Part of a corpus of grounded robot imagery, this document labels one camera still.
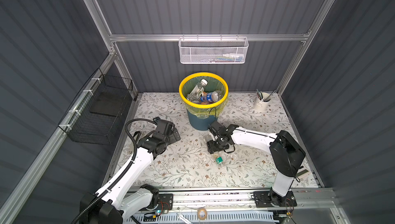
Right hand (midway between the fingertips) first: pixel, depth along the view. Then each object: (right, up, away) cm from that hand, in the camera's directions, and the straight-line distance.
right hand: (213, 150), depth 89 cm
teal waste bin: (-8, +15, 0) cm, 17 cm away
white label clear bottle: (-10, +35, +5) cm, 37 cm away
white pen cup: (+35, +26, +16) cm, 46 cm away
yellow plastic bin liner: (+1, +40, +3) cm, 40 cm away
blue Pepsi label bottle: (-2, +30, -6) cm, 31 cm away
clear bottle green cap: (+3, -4, -5) cm, 7 cm away
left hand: (-24, +10, -8) cm, 27 cm away
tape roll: (-6, -26, -19) cm, 33 cm away
